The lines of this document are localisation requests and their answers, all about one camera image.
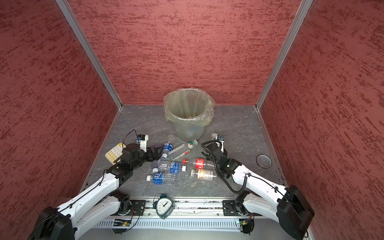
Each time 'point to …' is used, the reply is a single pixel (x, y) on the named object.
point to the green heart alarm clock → (163, 205)
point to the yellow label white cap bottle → (203, 174)
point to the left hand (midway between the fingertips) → (157, 150)
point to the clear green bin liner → (189, 105)
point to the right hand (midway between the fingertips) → (211, 151)
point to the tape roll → (263, 161)
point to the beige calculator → (114, 155)
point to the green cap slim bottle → (182, 150)
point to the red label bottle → (200, 163)
